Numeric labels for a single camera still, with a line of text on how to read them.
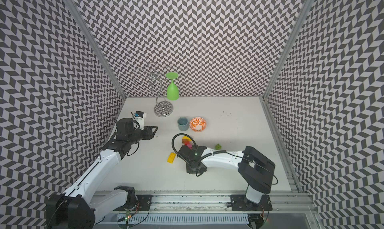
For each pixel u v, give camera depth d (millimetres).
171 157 867
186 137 770
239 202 734
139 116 708
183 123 990
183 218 693
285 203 753
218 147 911
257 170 437
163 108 1238
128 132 617
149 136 711
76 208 377
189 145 918
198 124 1012
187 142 909
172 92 915
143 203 720
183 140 914
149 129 722
